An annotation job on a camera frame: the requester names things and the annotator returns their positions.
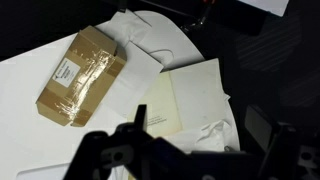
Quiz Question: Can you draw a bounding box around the white paper sheet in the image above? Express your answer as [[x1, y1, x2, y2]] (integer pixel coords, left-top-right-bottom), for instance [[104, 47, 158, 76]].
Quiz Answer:
[[100, 10, 163, 117]]

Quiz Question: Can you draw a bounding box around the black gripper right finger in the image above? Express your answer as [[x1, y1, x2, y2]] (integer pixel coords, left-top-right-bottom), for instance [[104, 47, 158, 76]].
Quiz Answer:
[[245, 105, 280, 152]]

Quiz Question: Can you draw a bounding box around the crumpled white tissue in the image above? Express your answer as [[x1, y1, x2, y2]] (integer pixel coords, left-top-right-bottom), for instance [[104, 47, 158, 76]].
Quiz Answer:
[[195, 120, 233, 152]]

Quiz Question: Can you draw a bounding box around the book with cream pages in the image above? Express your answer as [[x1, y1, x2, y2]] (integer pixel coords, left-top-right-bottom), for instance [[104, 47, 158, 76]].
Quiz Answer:
[[138, 59, 226, 137]]

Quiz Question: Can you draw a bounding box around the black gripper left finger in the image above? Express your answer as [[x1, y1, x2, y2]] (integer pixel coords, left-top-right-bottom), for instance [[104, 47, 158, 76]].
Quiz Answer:
[[134, 104, 147, 130]]

